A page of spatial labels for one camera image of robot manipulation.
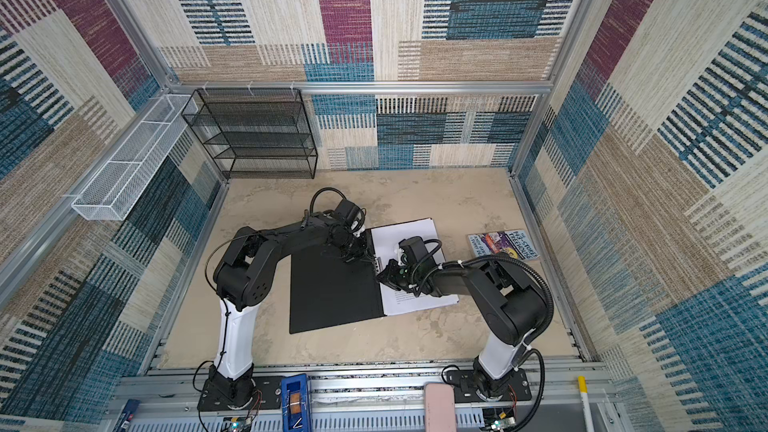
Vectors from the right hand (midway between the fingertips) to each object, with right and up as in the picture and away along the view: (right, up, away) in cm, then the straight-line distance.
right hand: (377, 282), depth 90 cm
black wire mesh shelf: (-46, +49, +21) cm, 70 cm away
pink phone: (+15, -23, -21) cm, 35 cm away
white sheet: (+6, -5, -3) cm, 8 cm away
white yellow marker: (+50, -21, -17) cm, 57 cm away
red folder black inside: (-15, -3, -1) cm, 15 cm away
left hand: (0, +6, +5) cm, 8 cm away
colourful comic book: (+44, +11, +6) cm, 46 cm away
